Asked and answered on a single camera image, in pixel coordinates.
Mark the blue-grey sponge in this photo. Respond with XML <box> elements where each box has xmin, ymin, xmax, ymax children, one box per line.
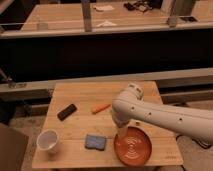
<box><xmin>85</xmin><ymin>134</ymin><xmax>106</xmax><ymax>151</ymax></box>

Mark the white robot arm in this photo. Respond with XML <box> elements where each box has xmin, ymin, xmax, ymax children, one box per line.
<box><xmin>112</xmin><ymin>83</ymin><xmax>213</xmax><ymax>145</ymax></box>

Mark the orange ceramic bowl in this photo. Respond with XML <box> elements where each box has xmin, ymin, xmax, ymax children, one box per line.
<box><xmin>114</xmin><ymin>127</ymin><xmax>152</xmax><ymax>167</ymax></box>

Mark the orange carrot toy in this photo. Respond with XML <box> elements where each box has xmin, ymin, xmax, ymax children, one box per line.
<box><xmin>91</xmin><ymin>104</ymin><xmax>111</xmax><ymax>114</ymax></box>

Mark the small wooden table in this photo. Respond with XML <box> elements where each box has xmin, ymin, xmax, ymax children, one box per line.
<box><xmin>32</xmin><ymin>81</ymin><xmax>183</xmax><ymax>171</ymax></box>

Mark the black rectangular remote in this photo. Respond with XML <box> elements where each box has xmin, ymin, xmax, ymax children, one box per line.
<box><xmin>57</xmin><ymin>104</ymin><xmax>77</xmax><ymax>121</ymax></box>

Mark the white plastic cup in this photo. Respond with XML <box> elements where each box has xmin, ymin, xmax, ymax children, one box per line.
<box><xmin>36</xmin><ymin>129</ymin><xmax>59</xmax><ymax>154</ymax></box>

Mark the brown cardboard box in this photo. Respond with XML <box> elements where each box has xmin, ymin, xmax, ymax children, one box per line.
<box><xmin>0</xmin><ymin>123</ymin><xmax>28</xmax><ymax>171</ymax></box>

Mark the folded white paper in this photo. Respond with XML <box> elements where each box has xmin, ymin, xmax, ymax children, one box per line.
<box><xmin>96</xmin><ymin>20</ymin><xmax>117</xmax><ymax>27</ymax></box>

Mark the white paper sheet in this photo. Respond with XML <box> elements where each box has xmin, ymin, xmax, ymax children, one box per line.
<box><xmin>93</xmin><ymin>5</ymin><xmax>114</xmax><ymax>11</ymax></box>

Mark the black tools pile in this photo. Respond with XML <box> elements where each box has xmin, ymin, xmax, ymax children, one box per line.
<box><xmin>123</xmin><ymin>0</ymin><xmax>152</xmax><ymax>13</ymax></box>

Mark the black cable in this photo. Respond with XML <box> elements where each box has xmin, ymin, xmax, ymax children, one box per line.
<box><xmin>175</xmin><ymin>133</ymin><xmax>213</xmax><ymax>150</ymax></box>

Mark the metal clamp bracket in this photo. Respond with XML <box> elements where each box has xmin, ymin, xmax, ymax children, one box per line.
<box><xmin>0</xmin><ymin>68</ymin><xmax>27</xmax><ymax>88</ymax></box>

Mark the metal post left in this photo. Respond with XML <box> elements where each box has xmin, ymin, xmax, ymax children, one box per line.
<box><xmin>81</xmin><ymin>0</ymin><xmax>92</xmax><ymax>32</ymax></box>

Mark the metal post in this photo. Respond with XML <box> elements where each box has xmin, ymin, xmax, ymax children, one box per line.
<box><xmin>167</xmin><ymin>0</ymin><xmax>197</xmax><ymax>27</ymax></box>
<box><xmin>81</xmin><ymin>0</ymin><xmax>92</xmax><ymax>32</ymax></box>

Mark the metal post right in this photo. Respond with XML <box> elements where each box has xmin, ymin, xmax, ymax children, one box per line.
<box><xmin>167</xmin><ymin>0</ymin><xmax>197</xmax><ymax>27</ymax></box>

